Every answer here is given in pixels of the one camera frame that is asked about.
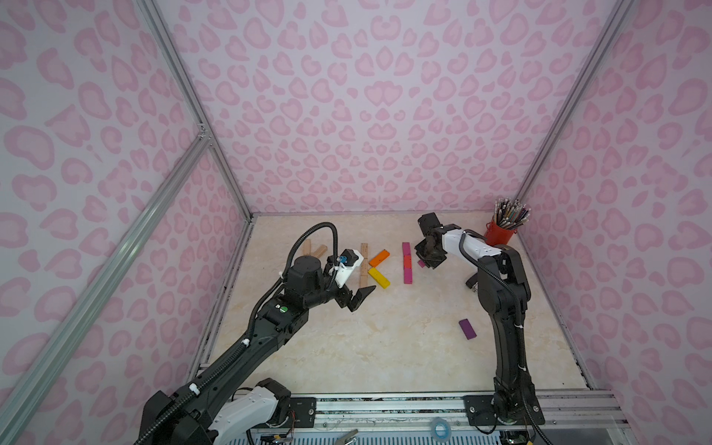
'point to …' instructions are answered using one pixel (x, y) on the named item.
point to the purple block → (467, 329)
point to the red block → (408, 264)
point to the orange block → (379, 258)
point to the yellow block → (379, 277)
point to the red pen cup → (496, 235)
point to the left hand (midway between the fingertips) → (368, 277)
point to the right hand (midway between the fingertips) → (416, 254)
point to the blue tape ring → (440, 429)
